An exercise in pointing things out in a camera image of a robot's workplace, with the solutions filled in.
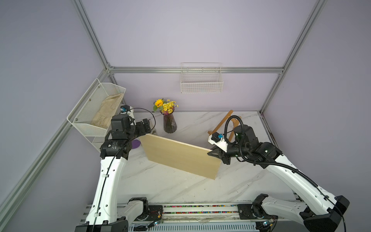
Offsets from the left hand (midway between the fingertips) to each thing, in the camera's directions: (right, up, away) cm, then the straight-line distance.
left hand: (140, 126), depth 71 cm
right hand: (+35, -13, -3) cm, 38 cm away
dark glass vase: (+11, +1, +30) cm, 32 cm away
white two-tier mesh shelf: (-28, +5, +5) cm, 29 cm away
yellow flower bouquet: (+10, +12, +18) cm, 24 cm away
